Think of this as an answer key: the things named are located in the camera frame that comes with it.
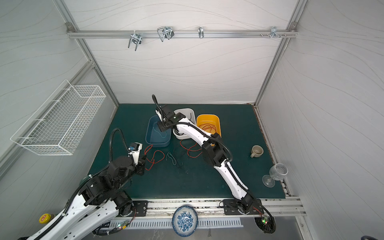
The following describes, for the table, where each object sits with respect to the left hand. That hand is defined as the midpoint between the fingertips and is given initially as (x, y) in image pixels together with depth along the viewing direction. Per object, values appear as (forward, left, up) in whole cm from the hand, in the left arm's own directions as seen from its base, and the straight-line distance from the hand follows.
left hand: (148, 153), depth 73 cm
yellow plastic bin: (+34, -33, -18) cm, 51 cm away
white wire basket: (+6, +40, +14) cm, 43 cm away
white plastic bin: (+40, -18, -15) cm, 47 cm away
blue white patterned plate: (-26, -19, -18) cm, 37 cm away
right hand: (+26, -2, -6) cm, 27 cm away
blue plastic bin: (+19, +4, -14) cm, 24 cm away
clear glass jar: (-7, -62, -1) cm, 63 cm away
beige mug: (+12, -62, -17) cm, 66 cm away
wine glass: (-6, -65, -18) cm, 67 cm away
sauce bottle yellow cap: (-28, +33, +1) cm, 43 cm away
